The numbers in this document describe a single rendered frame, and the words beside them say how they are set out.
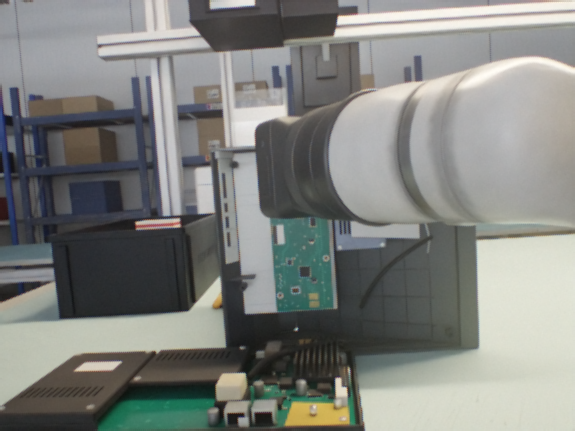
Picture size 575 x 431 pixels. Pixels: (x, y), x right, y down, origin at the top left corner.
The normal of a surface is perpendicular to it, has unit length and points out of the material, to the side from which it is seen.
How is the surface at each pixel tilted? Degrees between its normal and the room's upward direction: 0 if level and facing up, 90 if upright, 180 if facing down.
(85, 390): 0
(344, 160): 90
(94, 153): 90
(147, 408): 0
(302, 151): 79
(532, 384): 0
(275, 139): 90
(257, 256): 90
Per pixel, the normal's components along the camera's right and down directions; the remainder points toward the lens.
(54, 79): -0.02, 0.08
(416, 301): -0.42, 0.11
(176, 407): -0.07, -0.99
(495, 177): -0.56, 0.48
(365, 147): -0.79, -0.02
